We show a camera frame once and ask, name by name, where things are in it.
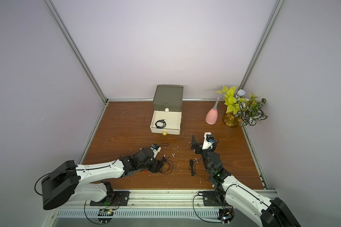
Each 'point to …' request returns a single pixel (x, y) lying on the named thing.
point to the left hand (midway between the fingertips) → (162, 163)
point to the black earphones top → (164, 125)
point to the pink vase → (212, 116)
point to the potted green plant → (241, 109)
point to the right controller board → (226, 214)
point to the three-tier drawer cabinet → (167, 103)
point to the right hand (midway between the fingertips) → (202, 134)
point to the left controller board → (105, 215)
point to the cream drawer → (173, 119)
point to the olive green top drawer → (167, 107)
